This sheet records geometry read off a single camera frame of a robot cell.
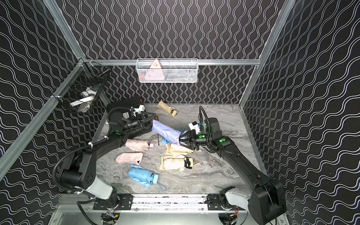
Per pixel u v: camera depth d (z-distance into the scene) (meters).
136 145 0.90
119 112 0.66
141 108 0.80
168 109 1.13
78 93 0.92
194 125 0.73
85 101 0.74
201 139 0.65
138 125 0.73
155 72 0.89
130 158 0.86
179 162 0.84
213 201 0.73
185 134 0.69
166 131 0.71
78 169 0.45
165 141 0.95
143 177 0.79
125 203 0.74
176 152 0.92
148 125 0.76
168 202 0.76
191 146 0.67
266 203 0.40
